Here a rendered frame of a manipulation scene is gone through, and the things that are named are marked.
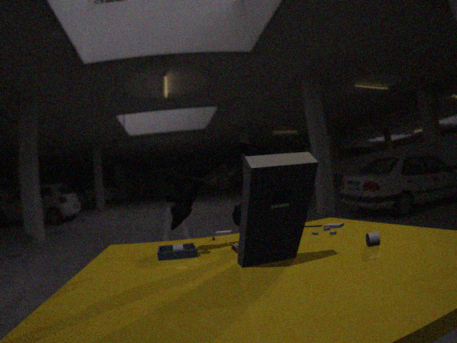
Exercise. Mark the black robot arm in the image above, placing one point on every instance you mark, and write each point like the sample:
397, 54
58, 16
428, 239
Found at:
201, 169

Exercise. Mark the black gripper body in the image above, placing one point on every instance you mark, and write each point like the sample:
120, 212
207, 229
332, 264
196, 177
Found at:
185, 204

